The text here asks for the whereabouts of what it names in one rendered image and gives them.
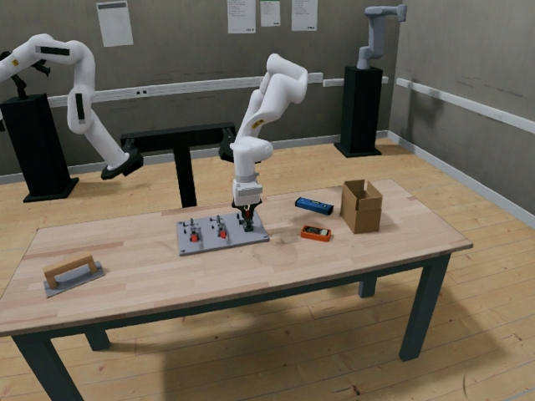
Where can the blue spirit level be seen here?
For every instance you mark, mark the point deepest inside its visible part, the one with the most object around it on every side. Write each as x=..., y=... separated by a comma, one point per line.
x=313, y=205

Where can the small brown cardboard box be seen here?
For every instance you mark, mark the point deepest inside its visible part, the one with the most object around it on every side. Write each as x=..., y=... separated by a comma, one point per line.
x=359, y=210

